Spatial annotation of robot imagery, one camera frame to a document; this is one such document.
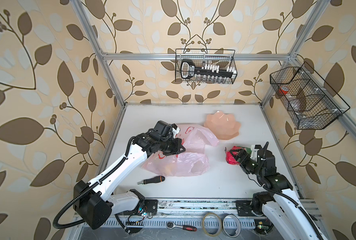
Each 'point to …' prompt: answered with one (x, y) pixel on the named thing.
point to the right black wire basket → (311, 103)
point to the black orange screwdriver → (157, 179)
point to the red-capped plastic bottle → (297, 108)
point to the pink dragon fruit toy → (230, 154)
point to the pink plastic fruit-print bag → (194, 160)
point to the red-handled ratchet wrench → (170, 225)
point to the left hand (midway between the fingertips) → (187, 149)
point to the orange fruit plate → (224, 125)
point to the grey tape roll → (239, 228)
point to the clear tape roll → (220, 224)
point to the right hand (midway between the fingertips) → (234, 157)
